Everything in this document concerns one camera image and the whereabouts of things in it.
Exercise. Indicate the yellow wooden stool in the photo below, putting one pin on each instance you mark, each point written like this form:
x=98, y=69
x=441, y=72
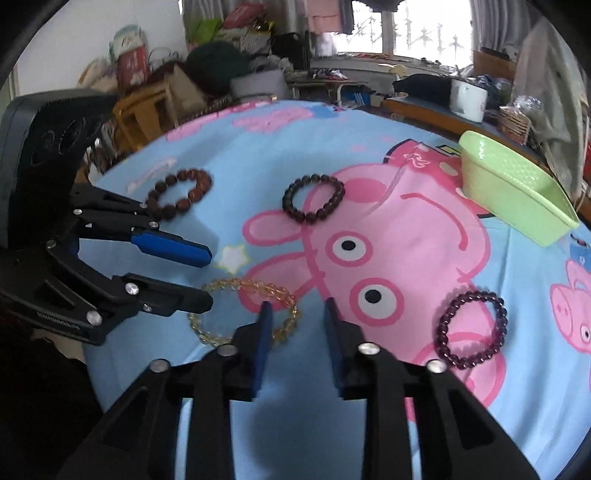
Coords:
x=143, y=115

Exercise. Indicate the wicker basket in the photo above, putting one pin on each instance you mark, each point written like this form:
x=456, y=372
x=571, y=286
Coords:
x=515, y=123

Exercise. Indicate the dark green knit bundle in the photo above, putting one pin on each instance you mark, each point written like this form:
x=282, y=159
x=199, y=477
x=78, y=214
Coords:
x=217, y=64

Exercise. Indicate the white enamel pot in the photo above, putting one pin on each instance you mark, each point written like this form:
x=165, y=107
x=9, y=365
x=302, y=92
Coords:
x=468, y=101

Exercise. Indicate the grey cloth cover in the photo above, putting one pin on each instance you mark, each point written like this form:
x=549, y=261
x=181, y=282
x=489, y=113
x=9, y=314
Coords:
x=549, y=92

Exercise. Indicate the cartoon pig printed bed sheet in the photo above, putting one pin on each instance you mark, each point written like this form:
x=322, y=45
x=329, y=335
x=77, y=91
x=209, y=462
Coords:
x=231, y=152

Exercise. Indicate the dark blue cloth pile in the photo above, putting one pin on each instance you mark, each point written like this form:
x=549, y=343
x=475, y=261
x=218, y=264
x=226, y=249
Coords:
x=422, y=85

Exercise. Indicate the light green plastic basket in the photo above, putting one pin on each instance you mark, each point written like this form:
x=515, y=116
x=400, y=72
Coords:
x=508, y=203

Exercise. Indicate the black bag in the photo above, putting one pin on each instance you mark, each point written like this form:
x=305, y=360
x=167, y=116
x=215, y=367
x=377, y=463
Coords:
x=291, y=50

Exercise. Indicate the wooden bench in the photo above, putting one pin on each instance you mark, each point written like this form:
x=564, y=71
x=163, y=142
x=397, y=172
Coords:
x=429, y=113

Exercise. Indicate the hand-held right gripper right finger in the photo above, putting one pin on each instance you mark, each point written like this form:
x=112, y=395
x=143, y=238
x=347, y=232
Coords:
x=333, y=344

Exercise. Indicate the red printed bag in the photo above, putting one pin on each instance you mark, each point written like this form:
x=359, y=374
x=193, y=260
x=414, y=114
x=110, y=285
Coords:
x=131, y=64

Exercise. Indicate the tan cloth bag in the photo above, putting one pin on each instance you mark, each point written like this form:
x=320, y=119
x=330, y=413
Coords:
x=184, y=92

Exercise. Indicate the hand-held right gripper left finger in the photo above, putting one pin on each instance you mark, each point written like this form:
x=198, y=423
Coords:
x=263, y=344

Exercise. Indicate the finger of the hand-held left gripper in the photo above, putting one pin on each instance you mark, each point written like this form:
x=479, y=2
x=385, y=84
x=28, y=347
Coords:
x=171, y=244
x=175, y=300

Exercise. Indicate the cardboard box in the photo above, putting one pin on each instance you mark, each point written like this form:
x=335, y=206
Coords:
x=491, y=64

